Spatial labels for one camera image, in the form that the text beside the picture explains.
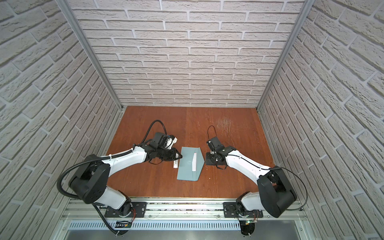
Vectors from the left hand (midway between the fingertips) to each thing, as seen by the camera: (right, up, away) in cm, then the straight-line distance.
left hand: (182, 155), depth 85 cm
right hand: (+16, -3, +1) cm, 17 cm away
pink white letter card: (+7, -6, +5) cm, 10 cm away
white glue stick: (-3, -4, -4) cm, 7 cm away
